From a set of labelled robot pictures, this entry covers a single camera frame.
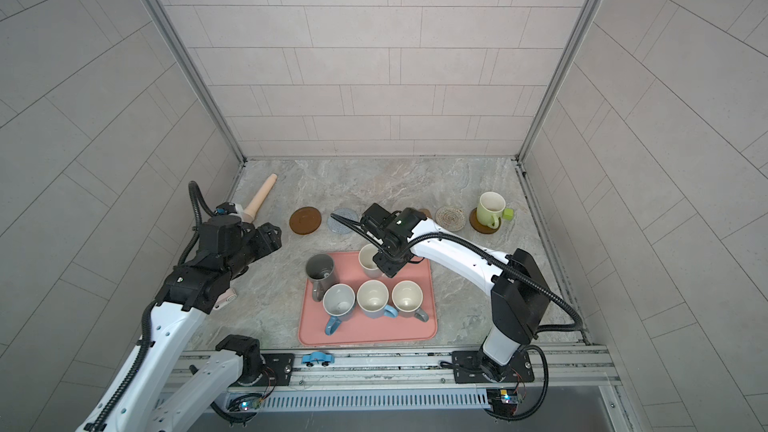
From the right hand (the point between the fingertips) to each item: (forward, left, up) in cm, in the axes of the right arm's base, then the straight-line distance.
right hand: (390, 266), depth 80 cm
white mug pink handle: (+2, +6, -2) cm, 7 cm away
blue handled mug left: (-6, +15, -7) cm, 17 cm away
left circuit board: (-27, +33, -5) cm, 43 cm away
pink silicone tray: (-13, +9, -9) cm, 18 cm away
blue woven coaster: (+18, +17, -6) cm, 25 cm away
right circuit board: (-30, -24, -10) cm, 40 cm away
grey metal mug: (+2, +20, -3) cm, 20 cm away
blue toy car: (-20, +18, -5) cm, 27 cm away
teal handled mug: (-6, -4, -7) cm, 10 cm away
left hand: (+6, +28, +12) cm, 31 cm away
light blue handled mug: (-12, 0, -1) cm, 12 cm away
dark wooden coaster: (+22, +28, -7) cm, 36 cm away
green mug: (+18, -32, -1) cm, 37 cm away
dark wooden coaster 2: (+15, -29, -8) cm, 34 cm away
